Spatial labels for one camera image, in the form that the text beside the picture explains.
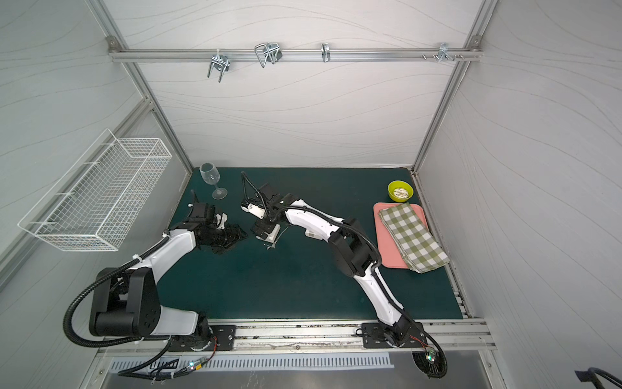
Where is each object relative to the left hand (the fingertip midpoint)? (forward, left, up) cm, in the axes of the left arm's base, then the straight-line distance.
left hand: (243, 239), depth 88 cm
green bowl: (+28, -65, -4) cm, 71 cm away
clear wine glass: (+28, +19, +3) cm, 34 cm away
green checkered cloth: (+1, -68, -7) cm, 68 cm away
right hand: (+8, -6, +1) cm, 10 cm away
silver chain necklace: (+3, -10, -8) cm, 13 cm away
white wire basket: (-3, +36, +25) cm, 44 cm away
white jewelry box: (+3, -10, -4) cm, 11 cm away
